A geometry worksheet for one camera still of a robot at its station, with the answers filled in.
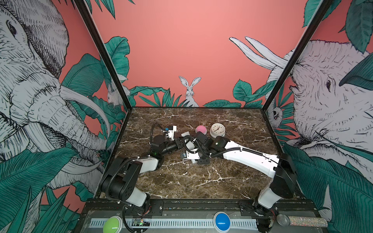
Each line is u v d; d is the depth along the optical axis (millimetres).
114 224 677
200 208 751
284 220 673
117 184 440
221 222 689
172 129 798
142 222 701
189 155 685
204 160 700
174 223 701
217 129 1016
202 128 1072
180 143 775
